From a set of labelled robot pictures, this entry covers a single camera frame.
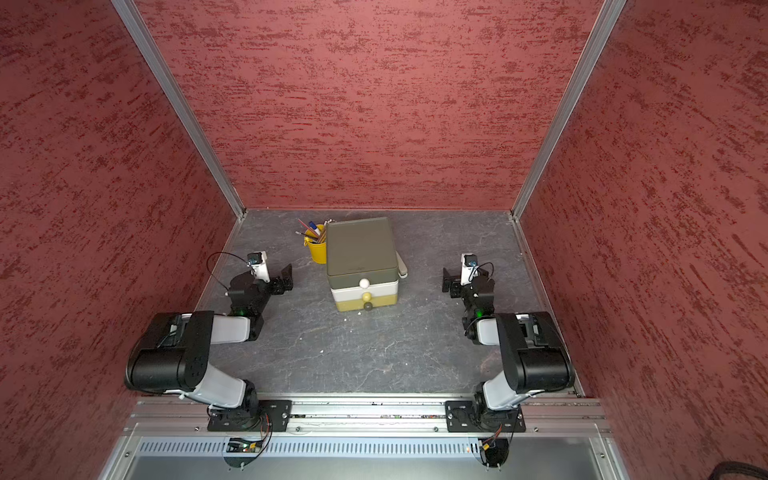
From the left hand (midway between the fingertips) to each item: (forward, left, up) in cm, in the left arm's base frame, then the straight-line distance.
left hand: (277, 270), depth 94 cm
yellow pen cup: (+9, -11, -1) cm, 15 cm away
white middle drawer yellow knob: (-10, -30, +3) cm, 31 cm away
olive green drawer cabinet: (-7, -29, +13) cm, 32 cm away
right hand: (+1, -59, 0) cm, 59 cm away
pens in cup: (+14, -11, +2) cm, 18 cm away
